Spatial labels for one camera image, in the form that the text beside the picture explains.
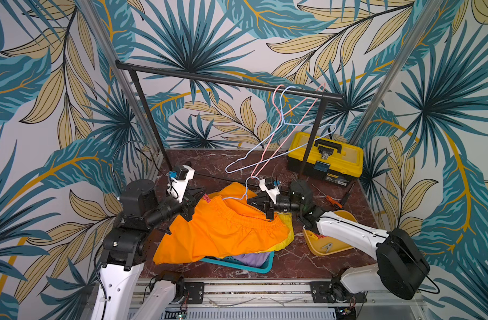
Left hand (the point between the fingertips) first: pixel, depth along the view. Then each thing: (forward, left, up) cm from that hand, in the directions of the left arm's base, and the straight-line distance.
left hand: (203, 193), depth 60 cm
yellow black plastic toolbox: (+31, -55, -19) cm, 66 cm away
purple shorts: (-10, -16, -33) cm, 38 cm away
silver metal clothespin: (-4, -48, -33) cm, 59 cm away
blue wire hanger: (+14, -13, -19) cm, 27 cm away
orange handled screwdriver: (+20, -55, -34) cm, 68 cm away
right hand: (+5, -14, -13) cm, 20 cm away
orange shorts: (-1, -6, -18) cm, 19 cm away
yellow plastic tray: (-4, -46, -33) cm, 57 cm away
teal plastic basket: (-10, -8, -34) cm, 37 cm away
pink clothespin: (0, -1, -1) cm, 1 cm away
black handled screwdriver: (+23, -65, -34) cm, 77 cm away
